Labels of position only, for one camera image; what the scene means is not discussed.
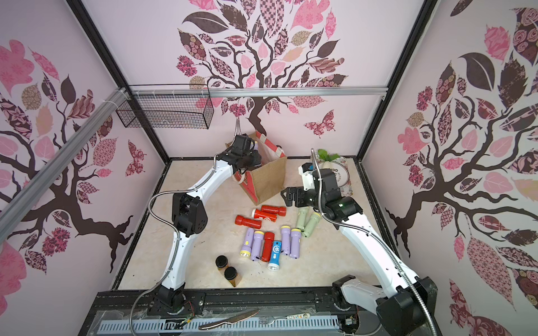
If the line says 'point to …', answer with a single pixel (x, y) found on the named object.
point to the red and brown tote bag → (266, 180)
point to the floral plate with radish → (340, 166)
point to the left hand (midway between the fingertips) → (257, 159)
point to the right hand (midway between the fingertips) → (291, 190)
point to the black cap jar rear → (222, 263)
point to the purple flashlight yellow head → (245, 250)
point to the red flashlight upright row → (268, 241)
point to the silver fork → (269, 319)
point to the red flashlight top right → (281, 211)
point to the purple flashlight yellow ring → (257, 246)
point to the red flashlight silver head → (257, 213)
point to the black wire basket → (174, 111)
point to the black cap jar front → (231, 274)
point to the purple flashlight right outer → (295, 241)
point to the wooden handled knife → (230, 320)
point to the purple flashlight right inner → (286, 240)
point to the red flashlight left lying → (253, 223)
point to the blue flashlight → (274, 260)
